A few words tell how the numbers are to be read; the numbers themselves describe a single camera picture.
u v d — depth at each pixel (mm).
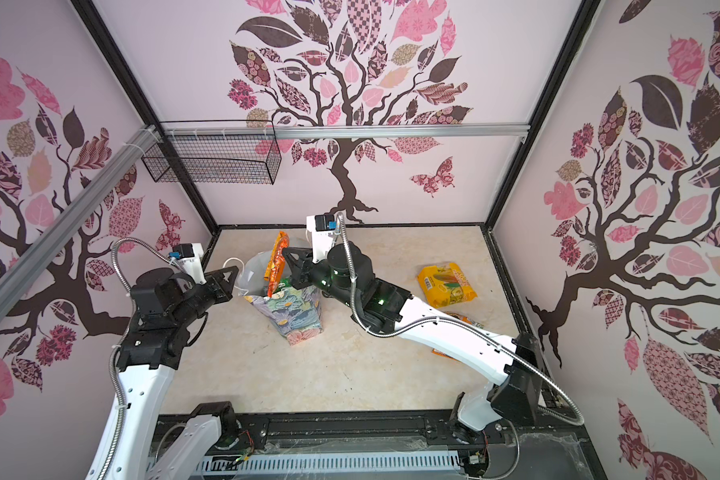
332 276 493
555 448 716
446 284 953
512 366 402
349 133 923
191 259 598
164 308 496
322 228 527
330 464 697
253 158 795
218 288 598
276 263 610
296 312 781
